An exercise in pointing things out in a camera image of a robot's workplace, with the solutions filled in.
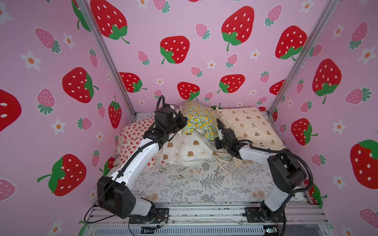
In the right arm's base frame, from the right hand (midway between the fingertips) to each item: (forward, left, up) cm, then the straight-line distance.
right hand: (214, 139), depth 94 cm
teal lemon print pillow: (0, +9, +20) cm, 22 cm away
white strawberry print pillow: (-1, +57, -1) cm, 57 cm away
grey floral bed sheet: (-23, -15, -10) cm, 29 cm away
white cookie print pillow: (-8, +15, 0) cm, 17 cm away
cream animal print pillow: (+13, -24, +3) cm, 28 cm away
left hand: (-2, +15, +22) cm, 27 cm away
